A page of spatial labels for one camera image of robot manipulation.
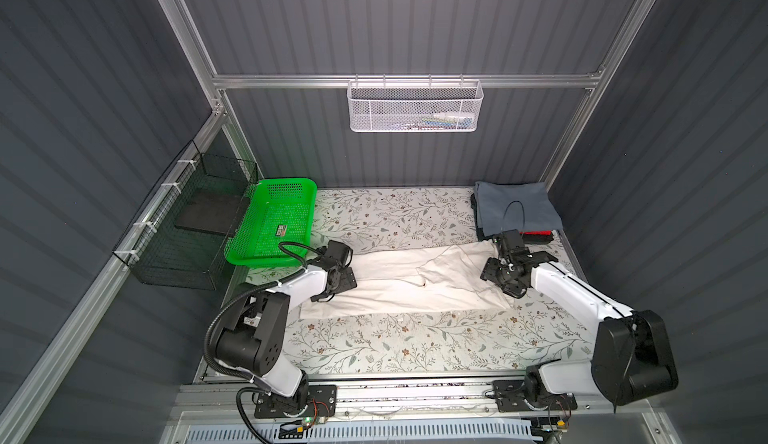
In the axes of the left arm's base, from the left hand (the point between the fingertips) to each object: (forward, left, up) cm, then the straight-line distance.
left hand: (336, 284), depth 94 cm
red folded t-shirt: (+13, -69, +5) cm, 71 cm away
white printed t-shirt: (-2, -32, +2) cm, 32 cm away
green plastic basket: (+34, +25, -1) cm, 42 cm away
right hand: (-4, -49, +6) cm, 50 cm away
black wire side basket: (0, +34, +27) cm, 44 cm away
